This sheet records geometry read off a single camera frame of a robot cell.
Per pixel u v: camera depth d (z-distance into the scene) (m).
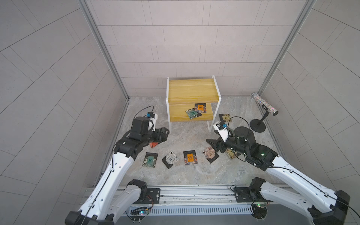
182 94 0.75
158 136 0.62
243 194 0.71
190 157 0.84
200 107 0.89
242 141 0.51
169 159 0.83
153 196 0.71
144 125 0.54
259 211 0.68
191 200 0.70
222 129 0.58
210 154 0.85
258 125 0.98
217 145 0.60
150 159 0.83
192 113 0.87
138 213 0.65
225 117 1.05
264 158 0.49
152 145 0.89
